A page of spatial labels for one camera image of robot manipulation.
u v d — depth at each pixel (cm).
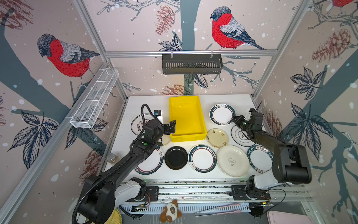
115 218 66
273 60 97
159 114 71
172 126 73
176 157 85
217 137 96
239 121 82
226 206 70
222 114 98
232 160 86
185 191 76
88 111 71
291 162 45
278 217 65
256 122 71
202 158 87
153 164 79
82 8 72
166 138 91
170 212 66
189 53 88
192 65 105
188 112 112
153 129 61
